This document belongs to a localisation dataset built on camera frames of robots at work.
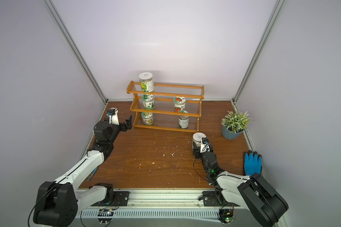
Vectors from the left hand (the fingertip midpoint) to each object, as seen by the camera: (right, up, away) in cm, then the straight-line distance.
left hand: (125, 114), depth 81 cm
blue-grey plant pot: (+65, -13, +9) cm, 67 cm away
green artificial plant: (+67, -5, +4) cm, 68 cm away
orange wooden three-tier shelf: (+22, 0, +11) cm, 24 cm away
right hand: (+45, -16, +4) cm, 48 cm away
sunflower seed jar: (+10, -3, +16) cm, 19 cm away
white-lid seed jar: (+43, -14, +3) cm, 45 cm away
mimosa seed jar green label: (+12, +8, +9) cm, 17 cm away
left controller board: (-7, -53, -10) cm, 54 cm away
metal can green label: (+35, -5, +13) cm, 38 cm away
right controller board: (+55, -51, -12) cm, 76 cm away
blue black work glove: (+77, -30, +3) cm, 82 cm away
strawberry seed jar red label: (+32, +7, +6) cm, 33 cm away
